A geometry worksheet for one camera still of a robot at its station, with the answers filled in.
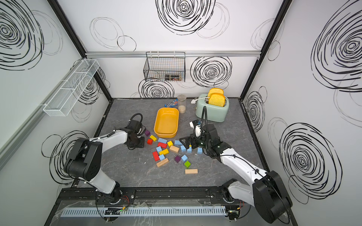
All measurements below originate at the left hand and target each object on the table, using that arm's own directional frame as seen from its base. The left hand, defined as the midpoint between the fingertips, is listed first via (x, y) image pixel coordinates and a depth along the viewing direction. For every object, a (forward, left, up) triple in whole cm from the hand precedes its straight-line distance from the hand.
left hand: (140, 144), depth 94 cm
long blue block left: (+2, -15, +2) cm, 15 cm away
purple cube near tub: (+6, -5, +4) cm, 9 cm away
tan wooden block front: (-17, -34, +1) cm, 38 cm away
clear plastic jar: (+30, -27, +15) cm, 43 cm away
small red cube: (0, -7, +3) cm, 8 cm away
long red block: (-8, -12, 0) cm, 14 cm away
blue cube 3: (-5, -40, +3) cm, 40 cm away
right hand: (-3, -30, +16) cm, 34 cm away
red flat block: (-1, -16, +2) cm, 16 cm away
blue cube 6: (-10, -30, +3) cm, 32 cm away
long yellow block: (-6, -17, +1) cm, 18 cm away
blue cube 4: (-4, -14, +3) cm, 15 cm away
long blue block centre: (+1, -25, +1) cm, 25 cm away
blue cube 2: (-5, -33, +2) cm, 34 cm away
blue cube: (-4, -29, +4) cm, 29 cm away
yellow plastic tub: (+19, -16, 0) cm, 25 cm away
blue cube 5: (-10, -16, +3) cm, 19 cm away
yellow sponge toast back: (+29, -50, +24) cm, 63 cm away
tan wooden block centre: (-4, -23, +3) cm, 24 cm away
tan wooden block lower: (-12, -17, +2) cm, 21 cm away
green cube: (-13, -32, +3) cm, 35 cm away
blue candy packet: (+36, -19, +2) cm, 41 cm away
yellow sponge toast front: (+24, -51, +21) cm, 60 cm away
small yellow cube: (0, -21, +3) cm, 21 cm away
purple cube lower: (-10, -26, +2) cm, 28 cm away
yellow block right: (-10, -33, +20) cm, 39 cm away
